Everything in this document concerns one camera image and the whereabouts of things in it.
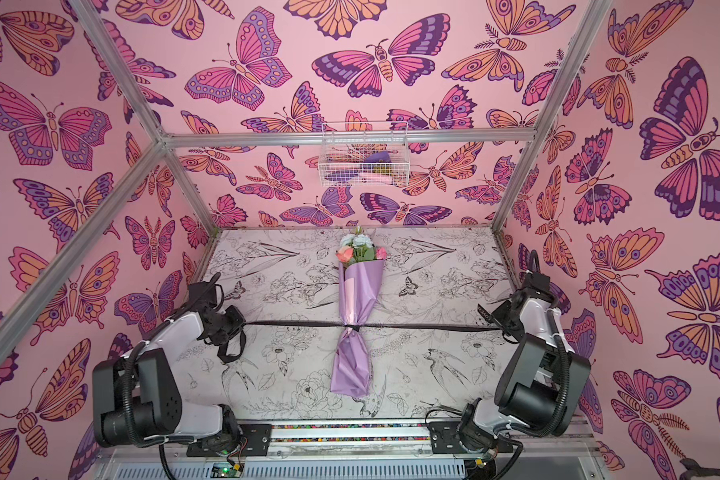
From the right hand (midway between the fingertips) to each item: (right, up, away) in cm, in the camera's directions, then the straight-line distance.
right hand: (507, 321), depth 87 cm
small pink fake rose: (-36, +20, +20) cm, 45 cm away
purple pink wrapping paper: (-43, +10, +8) cm, 45 cm away
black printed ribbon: (-46, -1, +3) cm, 46 cm away
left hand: (-78, -1, +4) cm, 79 cm away
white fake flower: (-44, +24, +18) cm, 54 cm away
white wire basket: (-42, +52, +8) cm, 67 cm away
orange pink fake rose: (-49, +20, +20) cm, 56 cm away
